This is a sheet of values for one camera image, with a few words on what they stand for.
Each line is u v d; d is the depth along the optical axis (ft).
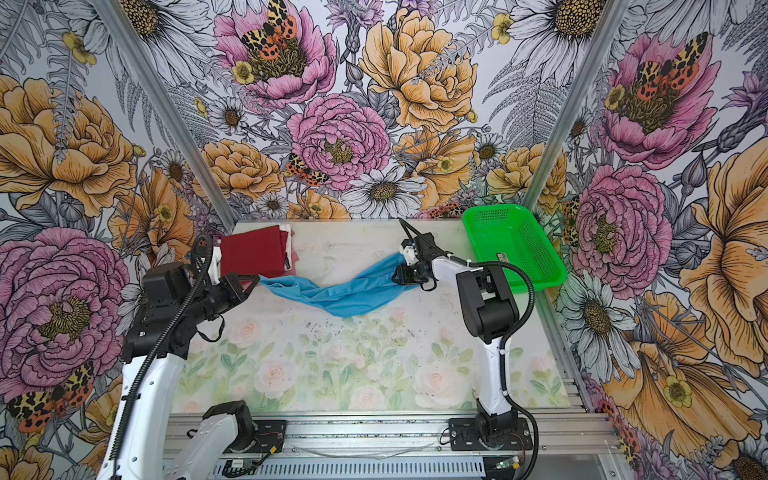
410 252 3.17
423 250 2.79
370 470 2.55
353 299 3.07
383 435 2.50
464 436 2.42
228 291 2.01
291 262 3.52
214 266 2.05
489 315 1.88
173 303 1.68
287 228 3.79
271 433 2.44
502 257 3.66
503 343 1.89
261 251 3.47
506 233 3.93
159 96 2.80
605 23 2.40
